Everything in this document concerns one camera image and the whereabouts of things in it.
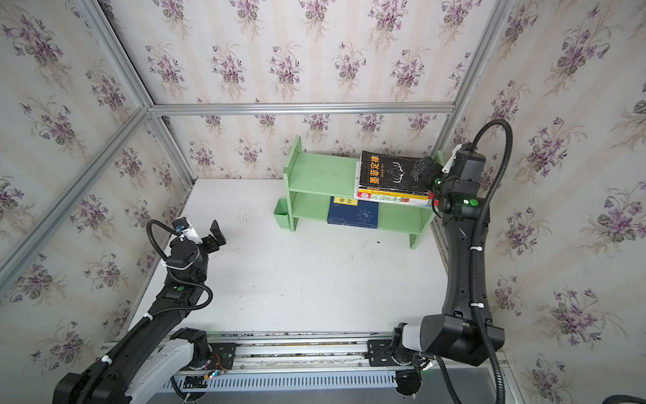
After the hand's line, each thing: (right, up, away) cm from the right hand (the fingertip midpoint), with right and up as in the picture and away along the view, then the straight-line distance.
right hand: (440, 170), depth 70 cm
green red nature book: (-1, -7, +4) cm, 8 cm away
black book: (-13, 0, +6) cm, 14 cm away
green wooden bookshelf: (-38, -1, +15) cm, 41 cm away
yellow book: (-13, -7, +4) cm, 15 cm away
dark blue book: (-26, -13, +21) cm, 35 cm away
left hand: (-72, -17, +8) cm, 75 cm away
